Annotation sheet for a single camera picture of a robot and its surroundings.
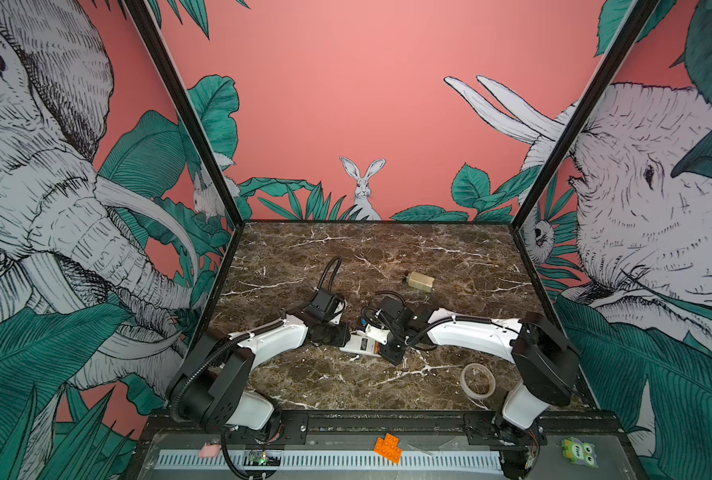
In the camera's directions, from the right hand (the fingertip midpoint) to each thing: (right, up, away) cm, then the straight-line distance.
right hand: (378, 348), depth 83 cm
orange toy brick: (+2, -19, -13) cm, 23 cm away
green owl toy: (+48, -20, -13) cm, 54 cm away
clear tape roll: (+26, -11, -5) cm, 29 cm away
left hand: (-9, +3, +4) cm, 11 cm away
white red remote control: (-5, 0, +3) cm, 5 cm away
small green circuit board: (-28, -22, -13) cm, 38 cm away
